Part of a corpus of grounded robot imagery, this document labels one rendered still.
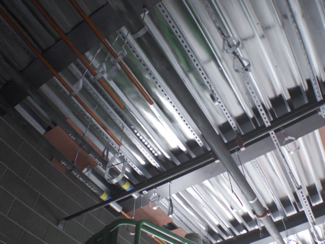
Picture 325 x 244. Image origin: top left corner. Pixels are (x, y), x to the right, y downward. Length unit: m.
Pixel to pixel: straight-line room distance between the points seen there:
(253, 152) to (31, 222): 2.25
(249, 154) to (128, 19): 1.95
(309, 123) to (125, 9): 2.11
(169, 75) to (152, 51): 0.17
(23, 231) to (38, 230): 0.16
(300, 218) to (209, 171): 1.95
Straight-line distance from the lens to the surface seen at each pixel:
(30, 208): 2.69
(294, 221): 4.42
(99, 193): 2.72
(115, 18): 2.12
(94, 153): 2.36
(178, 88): 1.59
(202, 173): 2.96
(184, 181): 3.02
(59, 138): 3.07
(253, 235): 4.49
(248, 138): 2.01
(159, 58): 1.51
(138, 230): 1.70
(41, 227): 2.71
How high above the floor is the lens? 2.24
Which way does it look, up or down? 55 degrees up
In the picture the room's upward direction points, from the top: straight up
